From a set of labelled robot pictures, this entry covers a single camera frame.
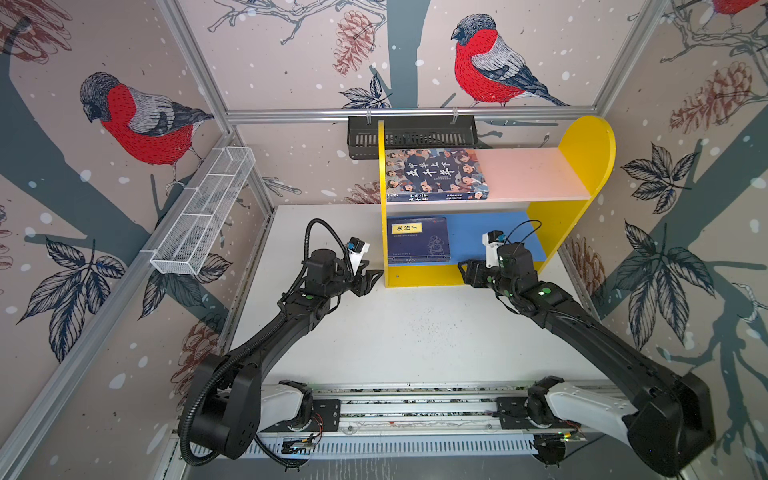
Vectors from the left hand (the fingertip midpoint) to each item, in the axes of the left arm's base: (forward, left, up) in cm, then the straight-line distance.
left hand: (374, 266), depth 81 cm
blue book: (+10, -13, +1) cm, 17 cm away
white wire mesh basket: (+10, +46, +12) cm, 48 cm away
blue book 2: (+4, -6, -2) cm, 8 cm away
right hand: (0, -25, 0) cm, 25 cm away
